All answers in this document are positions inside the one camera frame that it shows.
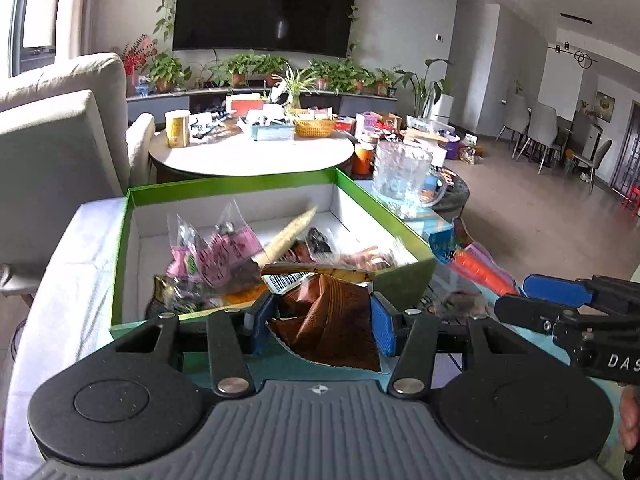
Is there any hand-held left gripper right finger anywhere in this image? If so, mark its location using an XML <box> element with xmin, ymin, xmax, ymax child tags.
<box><xmin>371</xmin><ymin>291</ymin><xmax>533</xmax><ymax>396</ymax></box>

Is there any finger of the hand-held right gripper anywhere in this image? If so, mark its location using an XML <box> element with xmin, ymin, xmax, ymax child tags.
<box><xmin>522</xmin><ymin>274</ymin><xmax>598</xmax><ymax>308</ymax></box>
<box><xmin>494</xmin><ymin>295</ymin><xmax>571</xmax><ymax>336</ymax></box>

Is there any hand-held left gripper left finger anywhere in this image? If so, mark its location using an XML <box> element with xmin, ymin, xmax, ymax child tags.
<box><xmin>115</xmin><ymin>291</ymin><xmax>277</xmax><ymax>396</ymax></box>

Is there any green cardboard box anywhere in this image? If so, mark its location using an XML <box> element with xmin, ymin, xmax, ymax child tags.
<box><xmin>109</xmin><ymin>166</ymin><xmax>437</xmax><ymax>328</ymax></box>

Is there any brown crinkled snack packet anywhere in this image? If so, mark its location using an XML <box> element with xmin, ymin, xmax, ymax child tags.
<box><xmin>267</xmin><ymin>275</ymin><xmax>386</xmax><ymax>373</ymax></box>

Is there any clear packet dark snack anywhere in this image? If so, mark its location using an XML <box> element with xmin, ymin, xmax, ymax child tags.
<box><xmin>305</xmin><ymin>227</ymin><xmax>333</xmax><ymax>253</ymax></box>

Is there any person's right hand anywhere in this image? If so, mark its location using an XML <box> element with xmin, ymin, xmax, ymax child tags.
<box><xmin>620</xmin><ymin>385</ymin><xmax>640</xmax><ymax>453</ymax></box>

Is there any yellow barcode snack packet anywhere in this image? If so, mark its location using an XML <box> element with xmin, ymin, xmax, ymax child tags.
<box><xmin>261</xmin><ymin>265</ymin><xmax>375</xmax><ymax>295</ymax></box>

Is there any orange purple snack packet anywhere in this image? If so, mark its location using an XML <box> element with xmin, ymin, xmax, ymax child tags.
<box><xmin>447</xmin><ymin>241</ymin><xmax>521</xmax><ymax>297</ymax></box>

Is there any clear packet brown pastry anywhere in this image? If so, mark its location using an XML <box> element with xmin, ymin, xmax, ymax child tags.
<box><xmin>435</xmin><ymin>287</ymin><xmax>493</xmax><ymax>318</ymax></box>

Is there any reddish brown snack packet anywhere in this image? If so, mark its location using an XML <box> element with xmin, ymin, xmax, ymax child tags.
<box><xmin>330</xmin><ymin>245</ymin><xmax>401</xmax><ymax>271</ymax></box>

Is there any long tan stick packet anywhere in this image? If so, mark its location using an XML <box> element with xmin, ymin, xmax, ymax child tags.
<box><xmin>252</xmin><ymin>205</ymin><xmax>321</xmax><ymax>267</ymax></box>

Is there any pink green snack packet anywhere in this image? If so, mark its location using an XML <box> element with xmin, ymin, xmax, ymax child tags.
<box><xmin>166</xmin><ymin>210</ymin><xmax>201</xmax><ymax>281</ymax></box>

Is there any dark gold snack packet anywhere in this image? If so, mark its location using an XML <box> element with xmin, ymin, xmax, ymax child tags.
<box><xmin>145</xmin><ymin>275</ymin><xmax>211</xmax><ymax>318</ymax></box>

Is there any dark round side table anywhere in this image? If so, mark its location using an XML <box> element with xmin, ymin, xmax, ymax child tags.
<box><xmin>430</xmin><ymin>172</ymin><xmax>472</xmax><ymax>221</ymax></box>

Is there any grey dining chair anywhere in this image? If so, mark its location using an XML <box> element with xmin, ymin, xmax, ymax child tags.
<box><xmin>515</xmin><ymin>105</ymin><xmax>563</xmax><ymax>166</ymax></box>
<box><xmin>567</xmin><ymin>139</ymin><xmax>613</xmax><ymax>193</ymax></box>
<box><xmin>495</xmin><ymin>95</ymin><xmax>531</xmax><ymax>153</ymax></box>

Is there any clear glass mug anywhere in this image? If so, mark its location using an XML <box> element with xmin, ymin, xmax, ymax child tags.
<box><xmin>371</xmin><ymin>140</ymin><xmax>448</xmax><ymax>218</ymax></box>

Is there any brown jar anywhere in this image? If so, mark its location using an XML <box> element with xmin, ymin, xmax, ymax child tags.
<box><xmin>351</xmin><ymin>141</ymin><xmax>377</xmax><ymax>181</ymax></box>

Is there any round white table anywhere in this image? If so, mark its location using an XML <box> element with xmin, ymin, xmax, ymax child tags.
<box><xmin>148</xmin><ymin>127</ymin><xmax>355</xmax><ymax>178</ymax></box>

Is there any blue grey plastic tray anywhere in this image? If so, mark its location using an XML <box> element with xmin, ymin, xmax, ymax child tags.
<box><xmin>237</xmin><ymin>116</ymin><xmax>296</xmax><ymax>142</ymax></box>

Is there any pile of boxes and bags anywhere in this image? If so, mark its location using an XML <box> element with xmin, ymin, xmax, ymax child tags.
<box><xmin>335</xmin><ymin>110</ymin><xmax>486</xmax><ymax>166</ymax></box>

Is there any orange woven basket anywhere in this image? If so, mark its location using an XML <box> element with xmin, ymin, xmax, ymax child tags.
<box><xmin>294</xmin><ymin>116</ymin><xmax>337</xmax><ymax>138</ymax></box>

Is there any white air purifier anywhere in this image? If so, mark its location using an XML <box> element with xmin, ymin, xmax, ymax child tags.
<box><xmin>431</xmin><ymin>92</ymin><xmax>456</xmax><ymax>128</ymax></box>

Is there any yellow can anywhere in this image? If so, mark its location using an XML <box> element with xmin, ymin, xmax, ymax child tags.
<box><xmin>165</xmin><ymin>109</ymin><xmax>192</xmax><ymax>148</ymax></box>

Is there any orange box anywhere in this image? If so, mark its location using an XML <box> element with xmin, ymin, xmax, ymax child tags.
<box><xmin>227</xmin><ymin>100</ymin><xmax>268</xmax><ymax>117</ymax></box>

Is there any black track light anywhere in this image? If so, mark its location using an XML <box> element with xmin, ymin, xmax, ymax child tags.
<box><xmin>547</xmin><ymin>42</ymin><xmax>601</xmax><ymax>68</ymax></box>

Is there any tall leafy plant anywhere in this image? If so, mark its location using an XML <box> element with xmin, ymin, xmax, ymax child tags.
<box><xmin>392</xmin><ymin>57</ymin><xmax>453</xmax><ymax>118</ymax></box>

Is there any dark television cabinet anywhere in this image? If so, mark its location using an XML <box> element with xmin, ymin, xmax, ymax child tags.
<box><xmin>126</xmin><ymin>85</ymin><xmax>401</xmax><ymax>123</ymax></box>

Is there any spider plant in vase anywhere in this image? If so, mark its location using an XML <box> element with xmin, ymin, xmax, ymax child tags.
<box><xmin>270</xmin><ymin>62</ymin><xmax>321</xmax><ymax>111</ymax></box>

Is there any green potted plant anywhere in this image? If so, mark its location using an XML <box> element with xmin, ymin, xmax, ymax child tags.
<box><xmin>307</xmin><ymin>57</ymin><xmax>401</xmax><ymax>97</ymax></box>
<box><xmin>210</xmin><ymin>50</ymin><xmax>288</xmax><ymax>88</ymax></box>
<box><xmin>145</xmin><ymin>52</ymin><xmax>191</xmax><ymax>93</ymax></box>

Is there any grey armchair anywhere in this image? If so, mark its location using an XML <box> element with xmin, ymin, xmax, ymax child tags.
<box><xmin>0</xmin><ymin>51</ymin><xmax>157</xmax><ymax>306</ymax></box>

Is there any red flower plant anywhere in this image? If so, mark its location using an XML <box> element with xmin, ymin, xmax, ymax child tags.
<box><xmin>120</xmin><ymin>34</ymin><xmax>158</xmax><ymax>86</ymax></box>

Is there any green ivy vine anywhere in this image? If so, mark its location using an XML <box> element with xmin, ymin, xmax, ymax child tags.
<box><xmin>152</xmin><ymin>0</ymin><xmax>363</xmax><ymax>56</ymax></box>

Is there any beige curtain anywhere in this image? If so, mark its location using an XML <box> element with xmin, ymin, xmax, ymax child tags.
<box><xmin>52</xmin><ymin>0</ymin><xmax>96</xmax><ymax>66</ymax></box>

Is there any black framed window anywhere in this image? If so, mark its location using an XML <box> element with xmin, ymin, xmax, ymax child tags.
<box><xmin>7</xmin><ymin>0</ymin><xmax>68</xmax><ymax>78</ymax></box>

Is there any framed wall picture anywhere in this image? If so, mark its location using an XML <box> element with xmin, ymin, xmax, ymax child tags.
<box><xmin>592</xmin><ymin>91</ymin><xmax>616</xmax><ymax>123</ymax></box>

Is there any black wall television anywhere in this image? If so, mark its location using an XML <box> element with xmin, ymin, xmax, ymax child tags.
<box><xmin>172</xmin><ymin>0</ymin><xmax>360</xmax><ymax>58</ymax></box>

